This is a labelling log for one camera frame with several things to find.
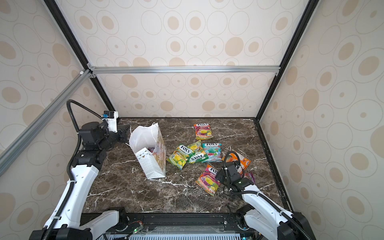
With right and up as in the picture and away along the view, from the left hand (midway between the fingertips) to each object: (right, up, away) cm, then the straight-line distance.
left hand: (131, 123), depth 71 cm
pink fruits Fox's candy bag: (+38, -32, +13) cm, 51 cm away
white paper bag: (0, -12, +24) cm, 27 cm away
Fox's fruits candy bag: (+36, -4, +38) cm, 52 cm away
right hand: (+45, -29, +16) cm, 56 cm away
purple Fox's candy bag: (+10, -12, -2) cm, 16 cm away
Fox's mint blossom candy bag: (+42, -17, +26) cm, 53 cm away
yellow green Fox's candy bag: (+20, -20, +24) cm, 37 cm away
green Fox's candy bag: (+32, -19, +26) cm, 45 cm away
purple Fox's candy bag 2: (+63, -30, +17) cm, 72 cm away
